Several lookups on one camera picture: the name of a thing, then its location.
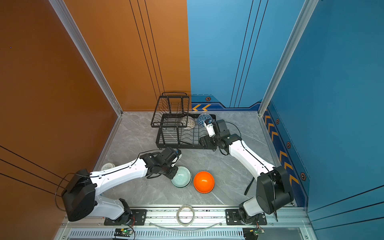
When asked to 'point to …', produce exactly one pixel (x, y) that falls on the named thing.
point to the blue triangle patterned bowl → (203, 117)
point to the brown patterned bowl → (187, 122)
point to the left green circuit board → (123, 232)
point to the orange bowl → (204, 182)
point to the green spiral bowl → (182, 178)
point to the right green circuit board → (252, 233)
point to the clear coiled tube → (179, 220)
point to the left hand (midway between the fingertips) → (176, 170)
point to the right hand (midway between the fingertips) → (206, 138)
